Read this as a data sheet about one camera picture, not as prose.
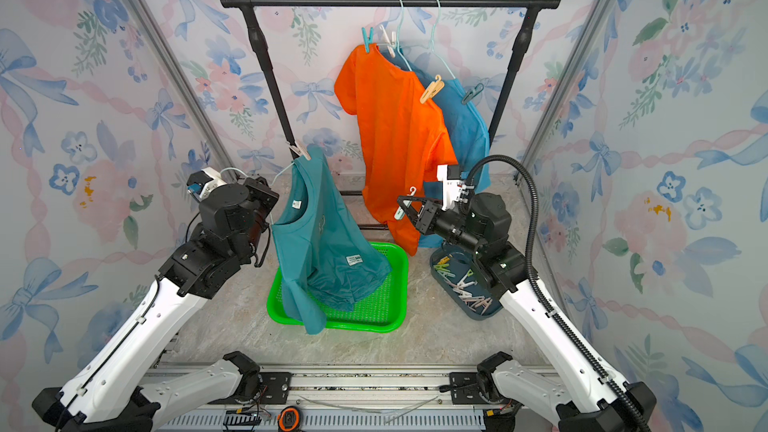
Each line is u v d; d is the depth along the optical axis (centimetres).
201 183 52
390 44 73
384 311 87
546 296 45
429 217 55
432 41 84
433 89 59
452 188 58
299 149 75
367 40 73
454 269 95
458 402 73
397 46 72
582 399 39
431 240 101
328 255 93
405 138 72
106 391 37
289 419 68
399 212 62
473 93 58
